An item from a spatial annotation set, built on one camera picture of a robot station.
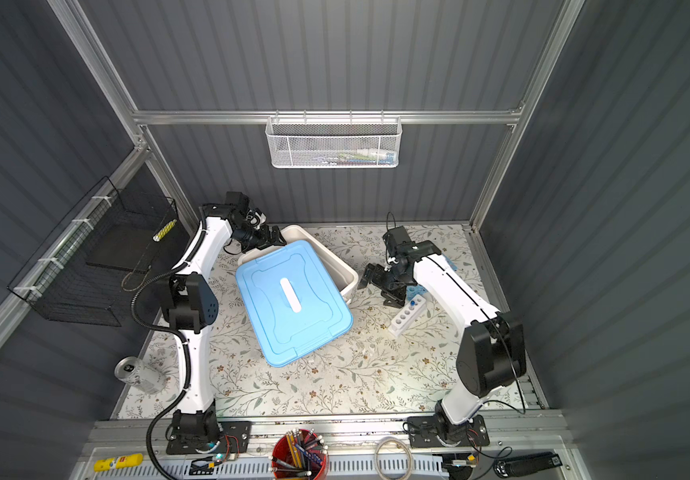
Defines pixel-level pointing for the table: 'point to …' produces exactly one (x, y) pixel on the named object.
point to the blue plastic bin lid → (293, 303)
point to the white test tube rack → (407, 315)
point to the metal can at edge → (139, 374)
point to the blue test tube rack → (417, 290)
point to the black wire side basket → (91, 268)
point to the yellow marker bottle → (134, 460)
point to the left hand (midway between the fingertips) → (274, 246)
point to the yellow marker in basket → (157, 236)
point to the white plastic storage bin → (338, 263)
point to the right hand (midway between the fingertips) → (371, 295)
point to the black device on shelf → (513, 465)
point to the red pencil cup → (299, 454)
